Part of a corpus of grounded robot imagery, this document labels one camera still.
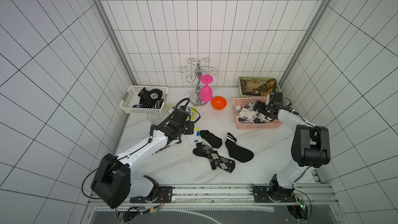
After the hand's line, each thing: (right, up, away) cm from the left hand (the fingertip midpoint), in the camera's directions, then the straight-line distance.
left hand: (187, 128), depth 85 cm
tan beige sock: (+47, +28, +26) cm, 60 cm away
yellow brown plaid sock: (+61, +27, +29) cm, 73 cm away
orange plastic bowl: (+20, +14, +21) cm, 33 cm away
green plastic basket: (+52, +22, +25) cm, 62 cm away
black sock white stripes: (+28, -13, 0) cm, 31 cm away
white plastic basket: (-43, +17, +25) cm, 52 cm away
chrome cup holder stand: (+4, +17, +26) cm, 31 cm away
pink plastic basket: (+34, +15, +18) cm, 41 cm away
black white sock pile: (+16, -9, +5) cm, 19 cm away
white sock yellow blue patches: (+5, -6, +7) cm, 10 cm away
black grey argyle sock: (+16, -17, -4) cm, 24 cm away
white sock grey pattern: (+37, +7, +10) cm, 39 cm away
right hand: (+48, +12, +12) cm, 50 cm away
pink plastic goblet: (+11, +20, +5) cm, 24 cm away
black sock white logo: (-28, +17, +21) cm, 38 cm away
